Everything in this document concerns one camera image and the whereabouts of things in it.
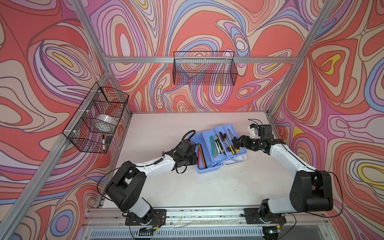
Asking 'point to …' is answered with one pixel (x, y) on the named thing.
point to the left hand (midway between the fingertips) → (199, 158)
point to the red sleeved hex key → (198, 160)
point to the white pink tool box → (213, 164)
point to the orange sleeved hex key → (202, 156)
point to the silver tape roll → (107, 118)
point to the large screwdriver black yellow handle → (235, 143)
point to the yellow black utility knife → (218, 140)
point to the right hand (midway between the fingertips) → (241, 145)
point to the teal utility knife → (213, 146)
